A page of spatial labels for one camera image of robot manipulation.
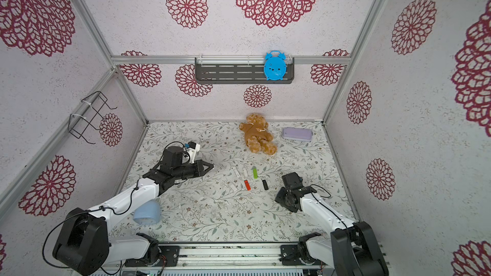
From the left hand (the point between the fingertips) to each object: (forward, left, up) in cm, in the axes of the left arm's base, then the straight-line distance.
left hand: (212, 167), depth 83 cm
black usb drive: (-1, -24, -15) cm, 28 cm away
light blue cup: (-18, +25, -7) cm, 31 cm away
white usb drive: (-3, -9, -15) cm, 17 cm away
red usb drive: (-1, -15, -16) cm, 22 cm away
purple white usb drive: (+5, -10, -15) cm, 18 cm away
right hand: (-8, -30, -14) cm, 34 cm away
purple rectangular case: (+29, -47, -13) cm, 57 cm away
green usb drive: (+5, -19, -15) cm, 25 cm away
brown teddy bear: (+22, -22, -9) cm, 32 cm away
